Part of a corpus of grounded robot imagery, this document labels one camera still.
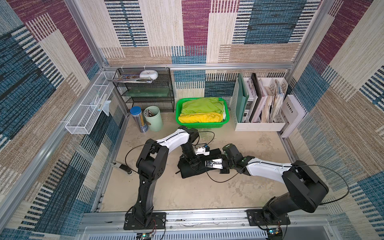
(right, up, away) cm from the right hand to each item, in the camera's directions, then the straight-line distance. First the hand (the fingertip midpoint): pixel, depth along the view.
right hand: (214, 159), depth 90 cm
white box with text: (+49, +28, +3) cm, 57 cm away
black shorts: (-16, -4, -8) cm, 19 cm away
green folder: (+16, +38, -4) cm, 41 cm away
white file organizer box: (+26, +33, 0) cm, 42 cm away
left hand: (-11, -3, -3) cm, 12 cm away
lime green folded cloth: (-6, +35, +18) cm, 39 cm away
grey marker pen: (-51, -4, -5) cm, 51 cm away
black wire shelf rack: (-48, +48, +18) cm, 70 cm away
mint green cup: (-39, +28, +7) cm, 48 cm away
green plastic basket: (-23, +31, +18) cm, 43 cm away
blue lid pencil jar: (-48, +29, +4) cm, 56 cm away
